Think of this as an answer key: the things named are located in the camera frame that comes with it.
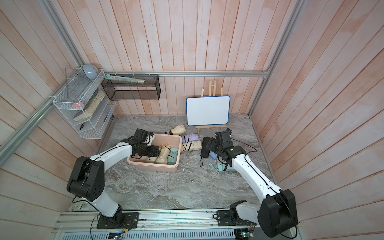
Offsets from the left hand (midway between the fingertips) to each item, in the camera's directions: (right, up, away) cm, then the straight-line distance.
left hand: (154, 153), depth 93 cm
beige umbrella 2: (+6, -1, -2) cm, 7 cm away
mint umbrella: (+41, -8, -4) cm, 42 cm away
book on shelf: (-31, +28, -13) cm, 44 cm away
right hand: (+36, +7, -8) cm, 38 cm away
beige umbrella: (+15, +15, +13) cm, 25 cm away
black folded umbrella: (+33, 0, +3) cm, 33 cm away
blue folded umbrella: (+38, -2, +2) cm, 38 cm away
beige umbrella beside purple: (+24, +4, +5) cm, 25 cm away
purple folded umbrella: (+23, +9, +9) cm, 27 cm away
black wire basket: (-27, +43, +12) cm, 52 cm away
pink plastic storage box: (+12, +7, +3) cm, 15 cm away
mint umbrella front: (+12, -3, -1) cm, 12 cm away
